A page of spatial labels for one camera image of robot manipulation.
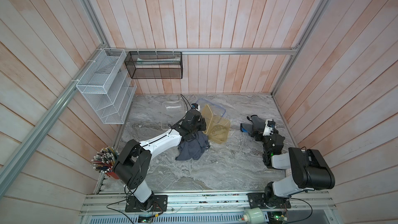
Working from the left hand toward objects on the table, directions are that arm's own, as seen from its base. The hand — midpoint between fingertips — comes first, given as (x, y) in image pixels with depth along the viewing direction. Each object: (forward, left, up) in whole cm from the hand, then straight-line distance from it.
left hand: (204, 122), depth 88 cm
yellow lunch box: (+3, -11, -14) cm, 18 cm away
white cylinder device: (-44, -20, -4) cm, 49 cm away
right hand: (+1, -35, -3) cm, 35 cm away
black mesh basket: (+40, +34, +12) cm, 53 cm away
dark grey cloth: (-12, +6, -8) cm, 16 cm away
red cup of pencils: (-24, +47, +4) cm, 53 cm away
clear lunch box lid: (+19, -11, -13) cm, 26 cm away
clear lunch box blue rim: (+19, +22, -14) cm, 32 cm away
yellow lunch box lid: (+9, -2, -4) cm, 10 cm away
